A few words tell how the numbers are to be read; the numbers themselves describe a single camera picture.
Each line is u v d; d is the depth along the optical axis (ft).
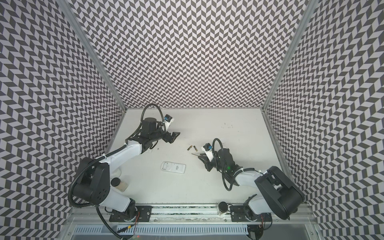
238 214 2.37
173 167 2.85
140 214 2.34
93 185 1.42
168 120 2.49
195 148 3.17
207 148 2.41
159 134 2.47
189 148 3.14
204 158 2.48
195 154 2.99
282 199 1.39
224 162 2.13
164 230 2.27
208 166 2.50
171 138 2.59
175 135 2.64
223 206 2.31
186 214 2.43
